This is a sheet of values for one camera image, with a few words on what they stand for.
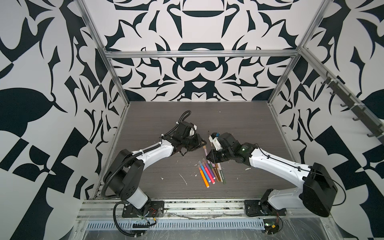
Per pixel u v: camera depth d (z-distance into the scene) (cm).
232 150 62
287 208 74
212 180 83
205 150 81
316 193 40
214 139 74
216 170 86
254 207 74
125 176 44
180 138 68
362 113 54
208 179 83
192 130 70
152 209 73
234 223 71
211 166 87
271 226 71
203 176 84
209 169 87
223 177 84
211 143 76
